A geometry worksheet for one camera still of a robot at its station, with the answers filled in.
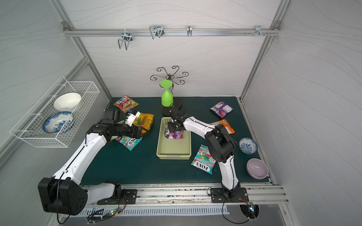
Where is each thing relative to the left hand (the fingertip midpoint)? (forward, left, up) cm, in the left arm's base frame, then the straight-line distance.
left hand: (142, 129), depth 78 cm
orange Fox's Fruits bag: (+20, -53, -18) cm, 60 cm away
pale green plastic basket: (-1, -16, -23) cm, 28 cm away
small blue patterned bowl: (0, -66, -18) cm, 68 cm away
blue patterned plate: (-6, +35, +14) cm, 38 cm away
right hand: (+11, -15, -13) cm, 22 cm away
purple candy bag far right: (+32, -53, -17) cm, 64 cm away
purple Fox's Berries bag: (+7, -16, -17) cm, 25 cm away
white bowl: (+7, +37, +15) cm, 41 cm away
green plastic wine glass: (+22, -12, +5) cm, 25 cm away
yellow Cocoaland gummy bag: (+17, +5, -14) cm, 23 cm away
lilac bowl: (-14, -67, -19) cm, 72 cm away
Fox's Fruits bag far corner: (+36, +26, -17) cm, 48 cm away
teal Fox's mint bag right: (-10, -36, -18) cm, 42 cm away
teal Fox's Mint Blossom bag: (+1, +13, -18) cm, 22 cm away
